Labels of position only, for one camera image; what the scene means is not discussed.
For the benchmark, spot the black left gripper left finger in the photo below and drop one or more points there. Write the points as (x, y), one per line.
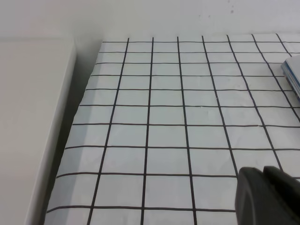
(257, 202)

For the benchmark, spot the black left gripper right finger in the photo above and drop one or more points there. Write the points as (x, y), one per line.
(283, 182)

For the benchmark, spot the white show catalogue book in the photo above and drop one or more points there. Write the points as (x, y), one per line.
(291, 70)

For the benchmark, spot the white black-grid tablecloth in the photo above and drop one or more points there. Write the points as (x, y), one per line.
(165, 124)

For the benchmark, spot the white box at table edge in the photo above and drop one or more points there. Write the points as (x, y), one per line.
(35, 77)

